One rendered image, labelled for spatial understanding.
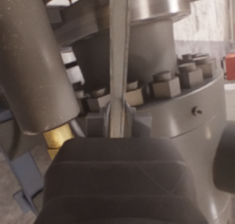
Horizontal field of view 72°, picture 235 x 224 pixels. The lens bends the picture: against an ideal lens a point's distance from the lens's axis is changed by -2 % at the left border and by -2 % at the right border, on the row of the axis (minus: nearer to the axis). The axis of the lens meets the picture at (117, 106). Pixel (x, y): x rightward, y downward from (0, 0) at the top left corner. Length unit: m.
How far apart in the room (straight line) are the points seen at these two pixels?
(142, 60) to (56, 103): 0.31
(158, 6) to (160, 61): 0.14
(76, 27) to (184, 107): 0.30
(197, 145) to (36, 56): 0.38
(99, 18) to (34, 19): 0.22
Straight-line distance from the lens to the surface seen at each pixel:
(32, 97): 0.19
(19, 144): 0.76
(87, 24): 0.41
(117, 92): 0.16
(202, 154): 0.46
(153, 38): 0.47
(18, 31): 0.19
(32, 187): 0.85
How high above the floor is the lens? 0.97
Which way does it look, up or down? 42 degrees down
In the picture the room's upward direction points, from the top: 91 degrees clockwise
